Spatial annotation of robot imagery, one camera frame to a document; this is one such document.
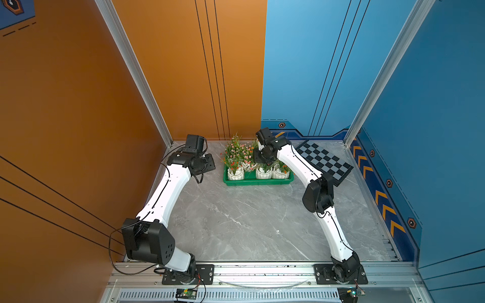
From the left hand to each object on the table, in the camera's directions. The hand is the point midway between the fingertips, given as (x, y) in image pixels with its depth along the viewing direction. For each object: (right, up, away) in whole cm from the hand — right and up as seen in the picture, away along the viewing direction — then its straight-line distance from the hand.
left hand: (211, 161), depth 84 cm
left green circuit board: (-6, -50, -12) cm, 52 cm away
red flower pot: (+10, -6, +13) cm, 18 cm away
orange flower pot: (+34, -5, +13) cm, 36 cm away
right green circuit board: (+55, -51, -13) cm, 76 cm away
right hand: (+21, +1, +14) cm, 25 cm away
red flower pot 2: (+25, -6, +13) cm, 29 cm away
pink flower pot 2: (+16, +4, +5) cm, 17 cm away
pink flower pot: (+10, +6, +10) cm, 15 cm away
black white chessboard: (+60, -1, +22) cm, 64 cm away
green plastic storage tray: (+18, -10, +16) cm, 26 cm away
